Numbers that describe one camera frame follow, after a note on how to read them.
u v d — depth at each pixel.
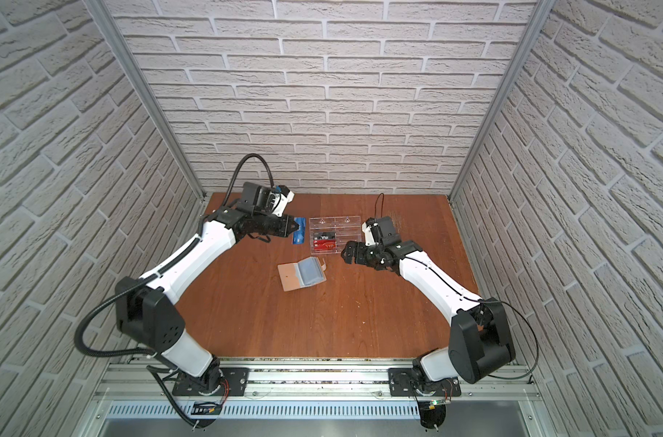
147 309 0.43
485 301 0.45
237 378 0.74
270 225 0.70
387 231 0.66
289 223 0.71
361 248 0.74
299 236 0.84
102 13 0.70
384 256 0.61
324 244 1.00
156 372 0.70
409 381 0.74
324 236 1.00
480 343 0.43
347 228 1.06
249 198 0.63
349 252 0.76
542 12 0.69
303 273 0.94
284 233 0.71
